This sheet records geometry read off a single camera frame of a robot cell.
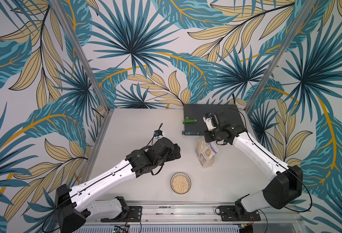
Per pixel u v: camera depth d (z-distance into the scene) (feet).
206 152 2.68
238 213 2.17
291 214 2.49
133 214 2.41
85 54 2.87
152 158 1.71
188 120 3.48
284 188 1.34
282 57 2.87
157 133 2.06
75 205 1.24
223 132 1.89
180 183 2.61
